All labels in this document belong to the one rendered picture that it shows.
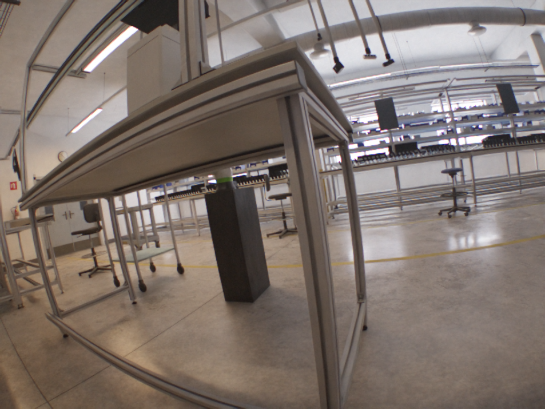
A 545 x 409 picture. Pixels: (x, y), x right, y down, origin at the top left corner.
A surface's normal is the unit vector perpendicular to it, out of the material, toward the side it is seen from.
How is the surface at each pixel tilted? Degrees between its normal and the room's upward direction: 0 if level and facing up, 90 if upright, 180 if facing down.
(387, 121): 82
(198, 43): 90
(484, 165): 90
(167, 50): 90
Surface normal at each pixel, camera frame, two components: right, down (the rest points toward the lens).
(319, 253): -0.39, 0.12
